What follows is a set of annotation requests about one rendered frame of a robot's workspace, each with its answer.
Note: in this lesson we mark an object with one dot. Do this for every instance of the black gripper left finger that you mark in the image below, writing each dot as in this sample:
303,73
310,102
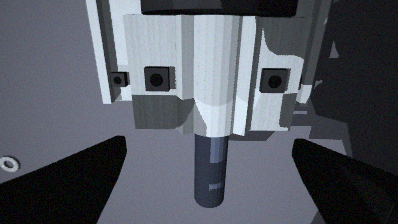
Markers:
74,190

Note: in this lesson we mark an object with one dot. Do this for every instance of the small silver washer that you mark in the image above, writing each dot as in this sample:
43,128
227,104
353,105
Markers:
13,160

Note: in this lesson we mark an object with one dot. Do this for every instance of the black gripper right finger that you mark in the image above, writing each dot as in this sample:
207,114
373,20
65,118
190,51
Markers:
346,190

